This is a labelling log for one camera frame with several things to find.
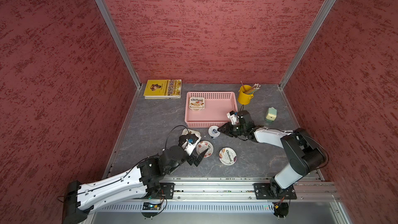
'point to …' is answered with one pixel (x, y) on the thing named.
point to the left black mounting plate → (167, 190)
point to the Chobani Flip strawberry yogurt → (196, 103)
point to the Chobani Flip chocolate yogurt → (187, 131)
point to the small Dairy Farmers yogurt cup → (213, 132)
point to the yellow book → (163, 89)
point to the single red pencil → (241, 81)
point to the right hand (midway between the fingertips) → (218, 132)
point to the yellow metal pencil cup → (244, 98)
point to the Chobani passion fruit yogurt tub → (227, 156)
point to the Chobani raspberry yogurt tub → (203, 144)
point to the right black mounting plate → (263, 191)
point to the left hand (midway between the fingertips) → (198, 145)
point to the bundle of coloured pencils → (255, 87)
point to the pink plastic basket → (209, 109)
